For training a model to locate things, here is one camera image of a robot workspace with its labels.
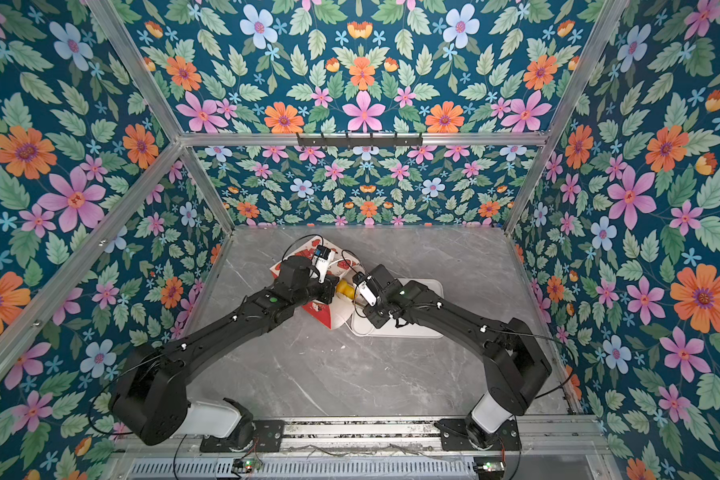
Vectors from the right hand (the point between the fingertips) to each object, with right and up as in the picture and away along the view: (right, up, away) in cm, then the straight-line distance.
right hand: (373, 306), depth 85 cm
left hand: (-8, +10, -3) cm, 14 cm away
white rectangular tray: (-4, -8, +8) cm, 12 cm away
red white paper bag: (-11, -3, +9) cm, 15 cm away
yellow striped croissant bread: (-9, +5, +5) cm, 12 cm away
